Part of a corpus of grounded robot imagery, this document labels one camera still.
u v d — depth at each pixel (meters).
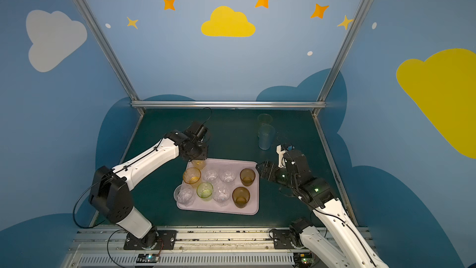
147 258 0.70
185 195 0.86
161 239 0.74
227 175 0.89
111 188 0.48
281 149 0.67
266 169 0.64
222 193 0.85
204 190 0.86
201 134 0.69
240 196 0.84
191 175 0.90
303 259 0.71
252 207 0.83
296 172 0.52
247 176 0.91
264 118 1.01
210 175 0.90
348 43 0.88
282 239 0.75
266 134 1.01
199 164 0.96
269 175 0.62
